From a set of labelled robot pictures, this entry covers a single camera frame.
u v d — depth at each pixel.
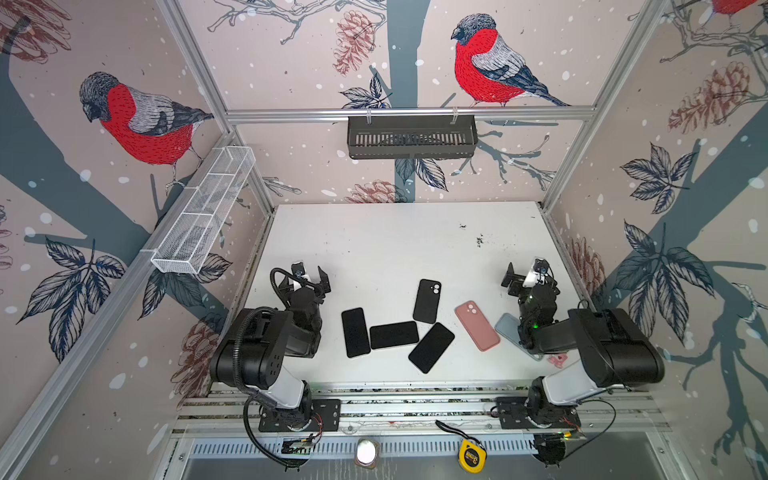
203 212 0.78
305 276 0.77
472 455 0.67
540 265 0.76
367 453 0.60
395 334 0.87
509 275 0.84
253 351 0.44
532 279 0.79
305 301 0.72
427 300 0.95
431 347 0.86
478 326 0.91
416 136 1.06
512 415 0.73
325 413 0.73
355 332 0.89
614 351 0.46
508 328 0.88
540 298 0.69
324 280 0.85
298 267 0.77
